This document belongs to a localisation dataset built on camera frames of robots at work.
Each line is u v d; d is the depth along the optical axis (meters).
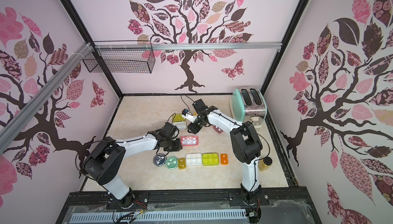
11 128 0.50
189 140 0.95
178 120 1.03
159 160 0.86
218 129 1.00
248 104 0.94
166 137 0.72
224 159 0.87
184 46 0.90
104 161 0.46
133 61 0.80
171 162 0.85
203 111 0.72
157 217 0.70
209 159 0.87
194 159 0.86
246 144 0.52
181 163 0.84
